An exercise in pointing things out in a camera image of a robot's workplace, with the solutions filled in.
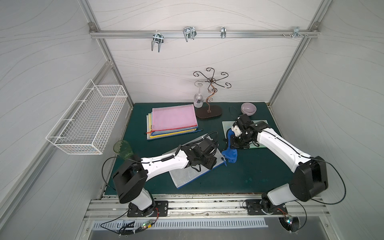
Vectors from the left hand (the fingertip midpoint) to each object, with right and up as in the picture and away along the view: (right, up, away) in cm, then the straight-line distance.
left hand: (213, 161), depth 80 cm
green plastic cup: (-55, +4, +11) cm, 57 cm away
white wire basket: (-62, +20, -12) cm, 66 cm away
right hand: (+10, +8, +3) cm, 13 cm away
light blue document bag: (-38, +13, +23) cm, 47 cm away
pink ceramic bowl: (+32, +31, +35) cm, 56 cm away
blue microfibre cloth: (+9, +4, -2) cm, 10 cm away
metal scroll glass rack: (+2, +29, +34) cm, 45 cm away
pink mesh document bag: (-28, +24, +31) cm, 48 cm away
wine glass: (-8, +36, +15) cm, 40 cm away
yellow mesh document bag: (-43, +17, +25) cm, 52 cm away
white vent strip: (-42, -28, -8) cm, 51 cm away
